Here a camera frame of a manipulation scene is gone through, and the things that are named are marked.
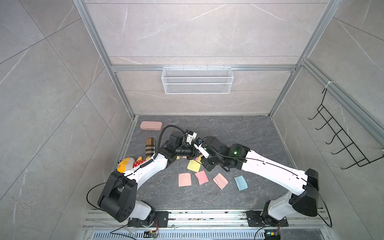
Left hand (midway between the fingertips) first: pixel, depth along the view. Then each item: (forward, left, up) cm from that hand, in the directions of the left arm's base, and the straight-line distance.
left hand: (209, 150), depth 76 cm
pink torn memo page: (-8, +14, -20) cm, 26 cm away
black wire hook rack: (-7, -60, +11) cm, 61 cm away
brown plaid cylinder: (+15, +37, -18) cm, 44 cm away
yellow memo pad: (+7, +19, -20) cm, 28 cm away
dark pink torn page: (-6, +4, -21) cm, 22 cm away
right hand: (-4, +3, -1) cm, 5 cm away
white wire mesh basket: (+50, +4, +9) cm, 51 cm away
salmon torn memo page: (-9, -7, -21) cm, 24 cm away
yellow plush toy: (0, +46, -13) cm, 48 cm away
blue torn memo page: (-10, -19, -21) cm, 30 cm away
